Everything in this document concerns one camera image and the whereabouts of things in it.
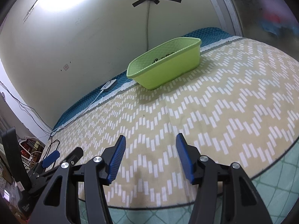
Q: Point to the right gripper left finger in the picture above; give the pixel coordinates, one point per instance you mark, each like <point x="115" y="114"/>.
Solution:
<point x="58" y="202"/>

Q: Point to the teal quilted mat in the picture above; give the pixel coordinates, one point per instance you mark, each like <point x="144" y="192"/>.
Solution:
<point x="207" y="35"/>

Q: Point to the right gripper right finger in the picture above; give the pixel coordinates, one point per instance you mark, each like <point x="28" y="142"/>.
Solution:
<point x="241" y="201"/>

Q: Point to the white charger device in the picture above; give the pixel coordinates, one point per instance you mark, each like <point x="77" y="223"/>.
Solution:
<point x="109" y="85"/>

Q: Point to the green plastic tray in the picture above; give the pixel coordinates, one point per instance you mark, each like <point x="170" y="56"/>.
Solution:
<point x="165" y="62"/>

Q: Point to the beige zigzag patterned blanket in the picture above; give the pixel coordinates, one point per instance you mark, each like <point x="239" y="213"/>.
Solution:
<point x="239" y="105"/>

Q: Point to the white door frame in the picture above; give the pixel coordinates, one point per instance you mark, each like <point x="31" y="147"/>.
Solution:
<point x="227" y="16"/>

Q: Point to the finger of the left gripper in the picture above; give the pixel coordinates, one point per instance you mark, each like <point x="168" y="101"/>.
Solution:
<point x="50" y="159"/>
<point x="75" y="155"/>

